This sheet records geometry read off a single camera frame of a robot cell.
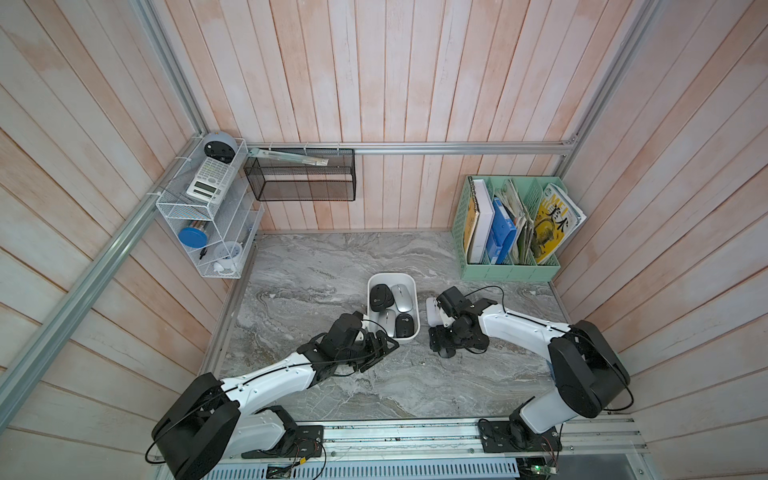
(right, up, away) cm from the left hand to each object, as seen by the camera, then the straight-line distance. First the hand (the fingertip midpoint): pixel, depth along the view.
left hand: (390, 355), depth 80 cm
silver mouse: (+5, +13, +19) cm, 23 cm away
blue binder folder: (+37, +34, +15) cm, 52 cm away
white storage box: (+2, +10, +18) cm, 21 cm away
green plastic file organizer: (+50, +51, +24) cm, 75 cm away
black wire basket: (-31, +57, +27) cm, 70 cm away
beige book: (+25, +39, +9) cm, 47 cm away
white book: (+31, +34, +16) cm, 48 cm away
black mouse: (-2, +14, +16) cm, 21 cm away
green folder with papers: (+44, +34, +15) cm, 58 cm away
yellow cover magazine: (+56, +39, +18) cm, 71 cm away
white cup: (-47, +27, +5) cm, 55 cm away
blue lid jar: (-51, +32, -3) cm, 60 cm away
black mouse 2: (+5, +5, +13) cm, 15 cm away
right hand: (+16, +1, +11) cm, 19 cm away
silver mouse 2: (-1, +7, +13) cm, 15 cm away
